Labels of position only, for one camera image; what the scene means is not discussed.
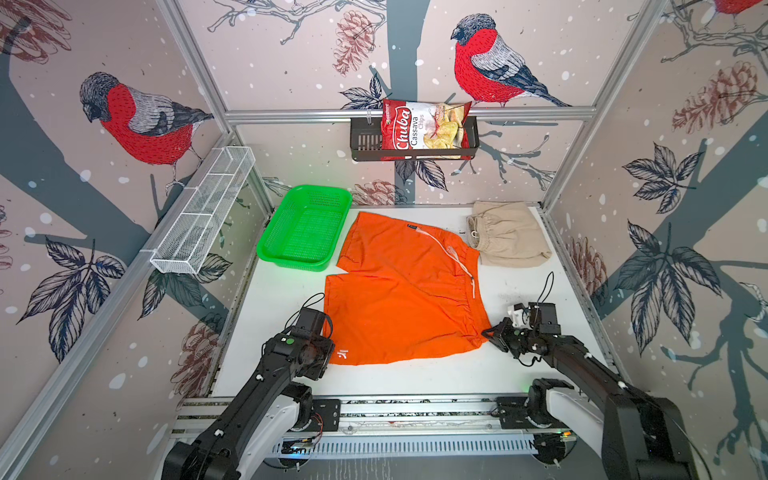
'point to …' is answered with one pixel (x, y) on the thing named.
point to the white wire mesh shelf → (189, 235)
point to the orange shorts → (415, 291)
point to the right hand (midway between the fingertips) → (481, 336)
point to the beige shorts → (507, 234)
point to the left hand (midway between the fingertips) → (332, 352)
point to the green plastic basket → (306, 229)
